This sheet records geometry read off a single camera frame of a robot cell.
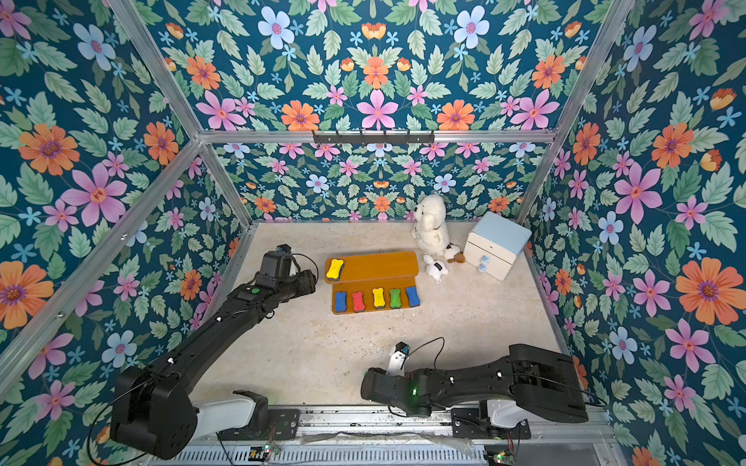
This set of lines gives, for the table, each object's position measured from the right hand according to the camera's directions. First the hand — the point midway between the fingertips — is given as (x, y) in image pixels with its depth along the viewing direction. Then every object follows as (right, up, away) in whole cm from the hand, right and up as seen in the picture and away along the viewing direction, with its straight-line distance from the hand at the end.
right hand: (367, 387), depth 77 cm
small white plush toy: (+22, +30, +24) cm, 45 cm away
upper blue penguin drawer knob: (+38, +34, +21) cm, 56 cm away
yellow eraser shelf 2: (+2, +20, +17) cm, 27 cm away
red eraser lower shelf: (-5, +19, +17) cm, 26 cm away
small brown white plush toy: (+29, +35, +30) cm, 55 cm away
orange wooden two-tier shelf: (+5, +30, +11) cm, 33 cm away
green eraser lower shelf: (+8, +21, +19) cm, 29 cm away
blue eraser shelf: (-11, +20, +19) cm, 29 cm away
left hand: (-18, +29, +8) cm, 35 cm away
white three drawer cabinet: (+40, +39, +17) cm, 58 cm away
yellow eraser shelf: (-11, +31, +9) cm, 34 cm away
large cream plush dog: (+20, +44, +20) cm, 52 cm away
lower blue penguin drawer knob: (+39, +31, +25) cm, 55 cm away
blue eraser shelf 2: (+14, +21, +19) cm, 31 cm away
